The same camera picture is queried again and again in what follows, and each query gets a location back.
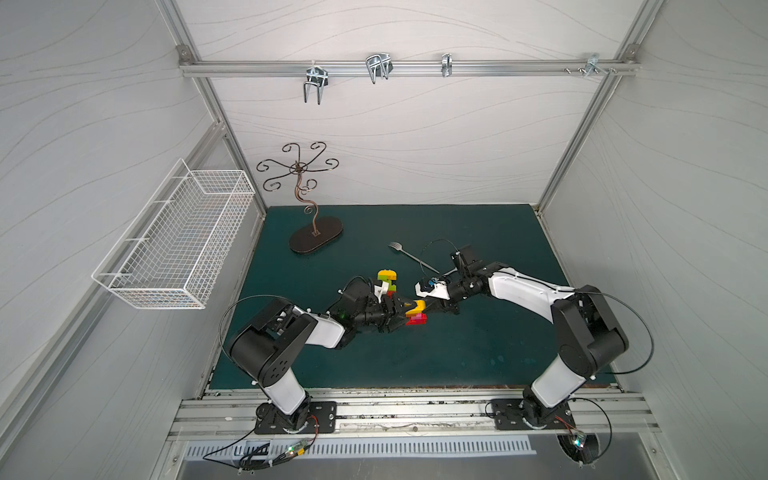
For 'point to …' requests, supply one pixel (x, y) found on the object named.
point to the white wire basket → (172, 251)
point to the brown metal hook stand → (307, 238)
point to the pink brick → (418, 316)
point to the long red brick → (421, 321)
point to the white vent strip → (238, 451)
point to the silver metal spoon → (398, 246)
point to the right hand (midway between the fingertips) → (424, 299)
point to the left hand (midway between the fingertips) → (416, 314)
